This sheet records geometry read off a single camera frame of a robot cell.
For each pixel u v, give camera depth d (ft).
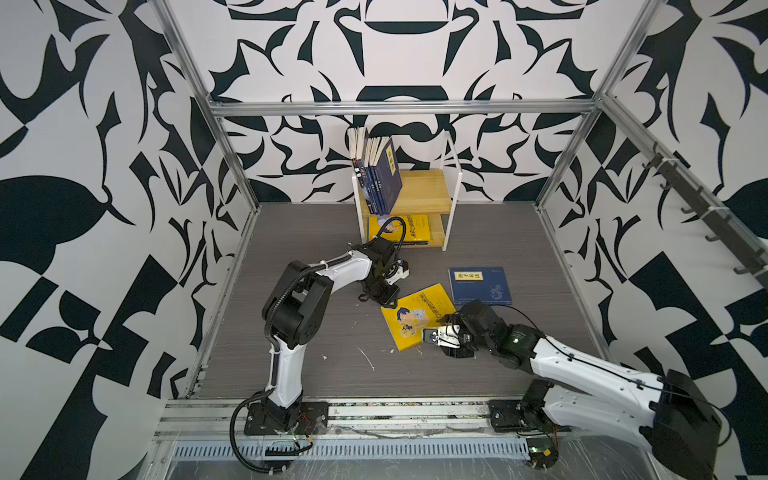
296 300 1.81
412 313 3.00
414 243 3.35
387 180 2.68
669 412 1.35
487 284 3.20
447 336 2.25
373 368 2.69
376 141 2.72
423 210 3.05
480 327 2.05
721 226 1.86
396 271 2.78
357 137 2.61
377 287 2.67
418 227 3.44
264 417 2.26
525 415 2.18
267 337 1.60
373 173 2.55
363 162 2.53
